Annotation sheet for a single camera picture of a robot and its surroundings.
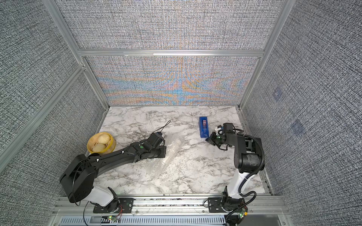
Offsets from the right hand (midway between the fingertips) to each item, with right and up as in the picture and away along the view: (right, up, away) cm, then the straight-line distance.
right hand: (206, 135), depth 98 cm
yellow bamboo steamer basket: (-64, -6, -6) cm, 65 cm away
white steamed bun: (-69, -1, -4) cm, 69 cm away
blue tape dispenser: (-1, +6, +2) cm, 6 cm away
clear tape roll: (-1, +9, +3) cm, 9 cm away
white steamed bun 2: (-70, -7, -8) cm, 71 cm away
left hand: (-25, -8, -12) cm, 29 cm away
